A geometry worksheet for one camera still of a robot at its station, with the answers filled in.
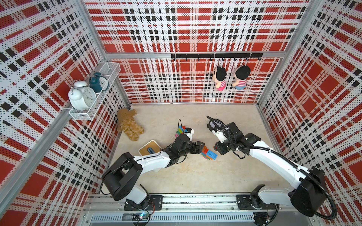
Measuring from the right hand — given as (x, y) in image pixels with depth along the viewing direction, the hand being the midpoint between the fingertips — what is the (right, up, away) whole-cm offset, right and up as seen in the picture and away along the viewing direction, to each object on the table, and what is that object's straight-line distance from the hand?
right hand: (220, 146), depth 80 cm
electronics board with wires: (-42, -33, -11) cm, 54 cm away
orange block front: (-9, -2, +4) cm, 9 cm away
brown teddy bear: (-62, +12, +16) cm, 65 cm away
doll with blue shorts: (+18, +47, +15) cm, 53 cm away
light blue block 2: (-24, +9, +22) cm, 34 cm away
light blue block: (-4, -6, +4) cm, 8 cm away
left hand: (-10, +1, +5) cm, 12 cm away
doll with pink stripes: (+2, +45, +14) cm, 48 cm away
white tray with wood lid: (-42, -3, +8) cm, 43 cm away
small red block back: (-22, +9, +22) cm, 32 cm away
